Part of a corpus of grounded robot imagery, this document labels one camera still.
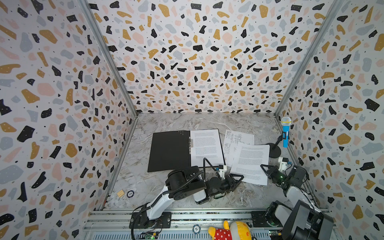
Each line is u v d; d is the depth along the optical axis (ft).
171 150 3.31
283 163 2.62
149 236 2.32
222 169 2.74
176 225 2.40
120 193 2.67
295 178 2.21
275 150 3.21
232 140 3.49
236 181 2.50
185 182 1.56
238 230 2.16
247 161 3.03
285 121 2.68
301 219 1.42
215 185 2.23
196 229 2.35
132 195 2.68
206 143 3.42
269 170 2.56
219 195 2.57
